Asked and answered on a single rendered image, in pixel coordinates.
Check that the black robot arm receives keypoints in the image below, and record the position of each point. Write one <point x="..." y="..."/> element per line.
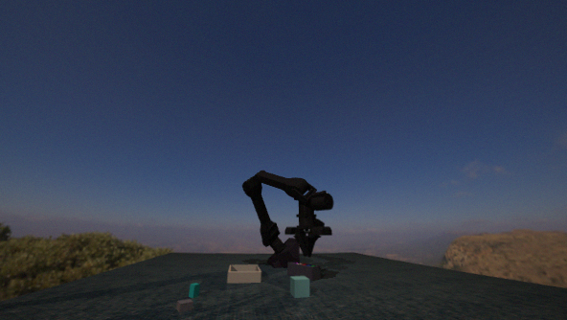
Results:
<point x="294" y="187"/>

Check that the teal cube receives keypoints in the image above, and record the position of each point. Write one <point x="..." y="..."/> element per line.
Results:
<point x="299" y="286"/>

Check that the small teal block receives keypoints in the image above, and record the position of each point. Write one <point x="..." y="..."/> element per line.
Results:
<point x="194" y="290"/>

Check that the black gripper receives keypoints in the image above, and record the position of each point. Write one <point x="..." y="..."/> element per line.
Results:
<point x="306" y="221"/>

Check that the brown shallow tray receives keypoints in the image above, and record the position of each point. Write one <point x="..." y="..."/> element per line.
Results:
<point x="243" y="274"/>

